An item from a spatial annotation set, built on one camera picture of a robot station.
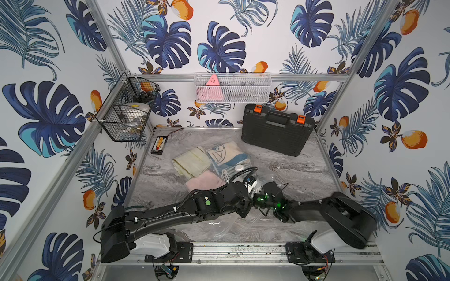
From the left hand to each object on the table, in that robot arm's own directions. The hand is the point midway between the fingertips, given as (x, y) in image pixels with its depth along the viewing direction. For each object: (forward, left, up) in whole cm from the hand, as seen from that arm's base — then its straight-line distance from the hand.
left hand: (254, 199), depth 69 cm
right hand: (+6, +6, -11) cm, 14 cm away
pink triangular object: (+50, +22, +15) cm, 57 cm away
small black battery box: (+39, +56, -18) cm, 70 cm away
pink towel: (+14, +22, -14) cm, 30 cm away
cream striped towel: (+28, +33, -19) cm, 47 cm away
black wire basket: (+33, +62, +11) cm, 71 cm away
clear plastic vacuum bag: (+26, +20, -18) cm, 38 cm away
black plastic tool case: (+37, -12, +1) cm, 39 cm away
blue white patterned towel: (+30, +11, -16) cm, 36 cm away
